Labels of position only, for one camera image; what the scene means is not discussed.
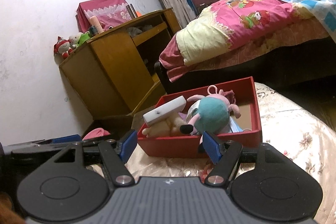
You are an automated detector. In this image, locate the blue face mask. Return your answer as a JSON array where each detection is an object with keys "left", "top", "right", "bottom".
[{"left": 186, "top": 104, "right": 252, "bottom": 134}]

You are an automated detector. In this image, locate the teal round plush toy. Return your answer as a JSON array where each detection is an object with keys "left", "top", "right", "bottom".
[{"left": 180, "top": 98, "right": 241, "bottom": 135}]

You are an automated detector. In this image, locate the cream plush bear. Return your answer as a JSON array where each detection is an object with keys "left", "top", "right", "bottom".
[{"left": 142, "top": 113, "right": 187, "bottom": 138}]

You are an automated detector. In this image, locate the white foam block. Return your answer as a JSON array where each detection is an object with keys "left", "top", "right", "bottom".
[{"left": 143, "top": 96, "right": 186, "bottom": 127}]

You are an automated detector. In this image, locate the pink pig plush toy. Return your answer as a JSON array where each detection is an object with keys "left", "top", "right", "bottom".
[{"left": 187, "top": 85, "right": 239, "bottom": 111}]

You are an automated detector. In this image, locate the red cardboard box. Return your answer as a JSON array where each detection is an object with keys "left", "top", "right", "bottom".
[{"left": 138, "top": 77, "right": 263, "bottom": 159}]

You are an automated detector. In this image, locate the pink lidded plastic tumbler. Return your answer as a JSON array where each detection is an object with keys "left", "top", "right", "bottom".
[{"left": 83, "top": 128, "right": 110, "bottom": 140}]

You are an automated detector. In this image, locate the wooden desk cabinet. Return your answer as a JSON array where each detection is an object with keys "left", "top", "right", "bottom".
[{"left": 59, "top": 9, "right": 181, "bottom": 119}]

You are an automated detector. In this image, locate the floral tablecloth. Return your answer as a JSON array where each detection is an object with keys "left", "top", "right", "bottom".
[{"left": 126, "top": 83, "right": 335, "bottom": 223}]

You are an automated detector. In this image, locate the white and green plush toy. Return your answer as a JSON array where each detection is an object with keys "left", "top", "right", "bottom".
[{"left": 68, "top": 31, "right": 91, "bottom": 49}]

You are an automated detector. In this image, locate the red santa plush doll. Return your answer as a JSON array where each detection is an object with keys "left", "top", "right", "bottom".
[{"left": 54, "top": 36, "right": 74, "bottom": 60}]

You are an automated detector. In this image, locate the pink floral quilt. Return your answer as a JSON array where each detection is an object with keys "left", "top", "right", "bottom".
[{"left": 159, "top": 0, "right": 330, "bottom": 82}]

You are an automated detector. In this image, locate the pink cylinder bottle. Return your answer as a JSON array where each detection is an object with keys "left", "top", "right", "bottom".
[{"left": 89, "top": 15, "right": 104, "bottom": 34}]

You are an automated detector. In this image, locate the steel thermos bottle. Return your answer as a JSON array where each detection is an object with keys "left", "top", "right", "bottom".
[{"left": 126, "top": 3, "right": 138, "bottom": 19}]

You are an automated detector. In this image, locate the pink lace covered box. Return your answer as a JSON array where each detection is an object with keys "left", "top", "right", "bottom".
[{"left": 76, "top": 0, "right": 131, "bottom": 32}]

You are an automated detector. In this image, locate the dark bed frame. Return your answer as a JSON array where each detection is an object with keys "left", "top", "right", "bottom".
[{"left": 154, "top": 37, "right": 335, "bottom": 99}]

